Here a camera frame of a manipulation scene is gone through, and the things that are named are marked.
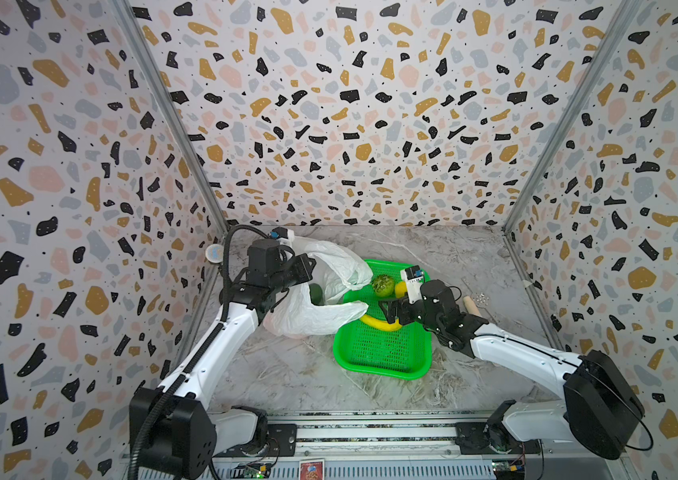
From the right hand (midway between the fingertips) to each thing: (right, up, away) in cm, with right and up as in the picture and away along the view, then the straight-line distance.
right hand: (388, 293), depth 83 cm
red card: (-19, -39, -14) cm, 45 cm away
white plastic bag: (-25, -5, -5) cm, 26 cm away
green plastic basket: (+6, -18, +5) cm, 20 cm away
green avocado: (-22, -2, +12) cm, 25 cm away
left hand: (-19, +10, -5) cm, 22 cm away
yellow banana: (-1, -10, +7) cm, 13 cm away
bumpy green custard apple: (0, +1, +14) cm, 14 cm away
